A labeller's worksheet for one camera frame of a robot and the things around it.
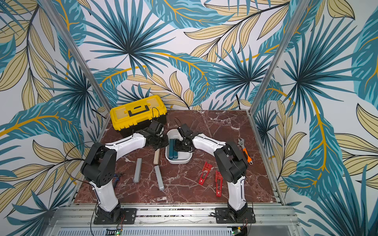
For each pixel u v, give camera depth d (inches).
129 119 36.2
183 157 35.5
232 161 20.1
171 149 37.0
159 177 33.0
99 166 19.0
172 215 29.5
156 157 36.1
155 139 30.7
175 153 36.2
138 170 34.0
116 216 25.8
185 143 27.7
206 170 34.8
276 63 35.2
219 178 33.7
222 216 28.4
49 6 26.5
